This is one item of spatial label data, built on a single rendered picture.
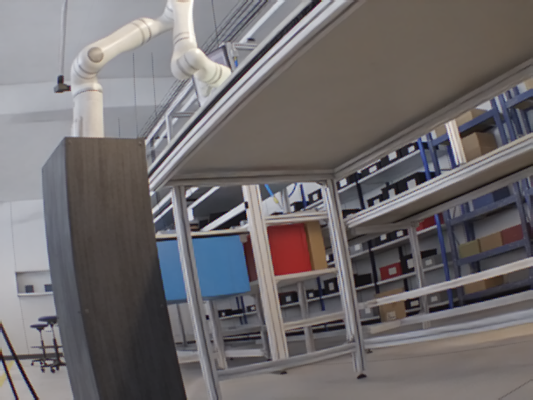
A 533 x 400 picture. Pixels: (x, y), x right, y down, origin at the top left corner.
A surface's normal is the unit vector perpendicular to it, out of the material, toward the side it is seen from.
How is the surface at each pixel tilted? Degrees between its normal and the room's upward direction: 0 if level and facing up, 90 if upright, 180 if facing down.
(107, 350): 90
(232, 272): 90
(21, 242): 90
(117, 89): 90
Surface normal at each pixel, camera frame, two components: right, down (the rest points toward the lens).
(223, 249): 0.45, -0.26
